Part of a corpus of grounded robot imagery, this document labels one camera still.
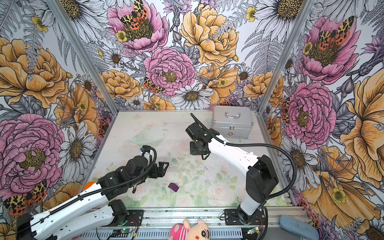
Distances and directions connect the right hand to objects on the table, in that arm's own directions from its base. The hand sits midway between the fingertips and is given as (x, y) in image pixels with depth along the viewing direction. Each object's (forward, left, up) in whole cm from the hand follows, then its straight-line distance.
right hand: (197, 155), depth 83 cm
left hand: (-7, +19, +1) cm, 20 cm away
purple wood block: (-12, +14, -12) cm, 22 cm away
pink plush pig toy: (-33, +7, -7) cm, 35 cm away
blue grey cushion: (-33, -46, -10) cm, 57 cm away
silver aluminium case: (+26, -24, -3) cm, 36 cm away
